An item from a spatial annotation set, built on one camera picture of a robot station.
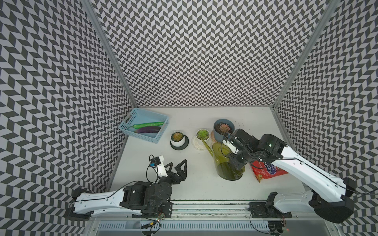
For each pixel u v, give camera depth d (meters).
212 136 0.98
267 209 0.64
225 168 0.73
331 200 0.39
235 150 0.57
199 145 0.98
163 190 0.48
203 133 0.91
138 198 0.50
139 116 1.14
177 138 0.91
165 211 0.73
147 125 1.05
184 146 0.94
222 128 0.93
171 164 0.70
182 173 0.59
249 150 0.48
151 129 1.02
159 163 0.58
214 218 0.71
